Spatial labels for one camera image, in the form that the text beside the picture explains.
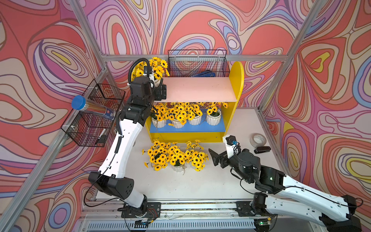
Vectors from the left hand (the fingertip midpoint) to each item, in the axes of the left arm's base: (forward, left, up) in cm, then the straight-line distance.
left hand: (155, 83), depth 68 cm
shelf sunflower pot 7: (+1, -31, -22) cm, 38 cm away
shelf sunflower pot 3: (-21, 0, -31) cm, 37 cm away
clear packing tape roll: (-3, -65, -44) cm, 79 cm away
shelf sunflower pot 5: (-4, -10, -18) cm, 21 cm away
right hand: (-25, -30, -20) cm, 44 cm away
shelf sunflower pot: (-22, -19, -31) cm, 43 cm away
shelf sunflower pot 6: (-2, -19, -20) cm, 28 cm away
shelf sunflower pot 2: (-25, -10, -30) cm, 40 cm away
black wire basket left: (-14, +37, -16) cm, 43 cm away
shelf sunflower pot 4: (-3, 0, -18) cm, 19 cm away
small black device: (-12, -65, -43) cm, 78 cm away
